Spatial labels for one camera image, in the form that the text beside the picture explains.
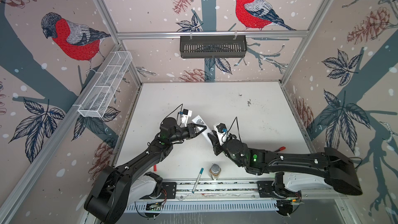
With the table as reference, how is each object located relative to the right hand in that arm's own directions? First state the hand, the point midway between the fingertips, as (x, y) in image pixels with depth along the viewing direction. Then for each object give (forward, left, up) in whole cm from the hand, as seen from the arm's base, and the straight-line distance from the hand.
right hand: (208, 135), depth 73 cm
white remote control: (+7, +5, +3) cm, 9 cm away
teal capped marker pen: (-16, +5, -18) cm, 24 cm away
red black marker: (+3, -41, -20) cm, 46 cm away
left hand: (+2, +1, +2) cm, 3 cm away
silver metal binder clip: (-14, -3, -8) cm, 16 cm away
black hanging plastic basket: (+62, -2, +11) cm, 63 cm away
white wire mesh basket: (+20, +54, +14) cm, 59 cm away
